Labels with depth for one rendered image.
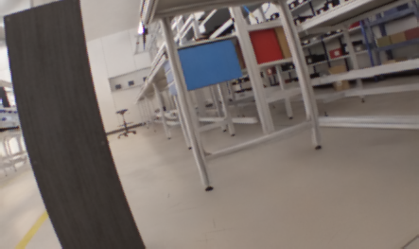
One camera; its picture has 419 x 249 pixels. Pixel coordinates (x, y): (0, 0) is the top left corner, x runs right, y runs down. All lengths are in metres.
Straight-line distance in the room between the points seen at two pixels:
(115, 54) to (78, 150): 11.72
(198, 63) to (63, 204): 2.08
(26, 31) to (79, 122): 0.31
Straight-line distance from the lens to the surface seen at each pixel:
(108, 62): 12.47
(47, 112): 0.85
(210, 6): 1.73
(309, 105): 1.87
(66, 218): 0.88
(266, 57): 2.98
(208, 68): 2.74
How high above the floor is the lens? 0.47
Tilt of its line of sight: 3 degrees down
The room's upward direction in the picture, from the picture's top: 15 degrees counter-clockwise
